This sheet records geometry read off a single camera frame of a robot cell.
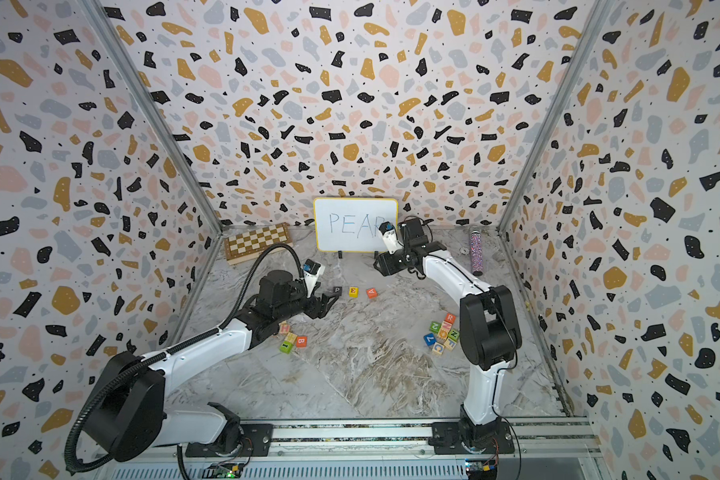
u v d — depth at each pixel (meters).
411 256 0.71
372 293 1.02
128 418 0.41
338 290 1.02
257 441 0.73
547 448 0.75
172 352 0.47
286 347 0.88
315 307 0.75
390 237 0.85
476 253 1.11
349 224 1.07
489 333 0.51
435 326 0.95
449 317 0.96
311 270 0.73
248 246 1.13
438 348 0.90
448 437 0.74
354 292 1.00
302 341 0.90
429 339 0.90
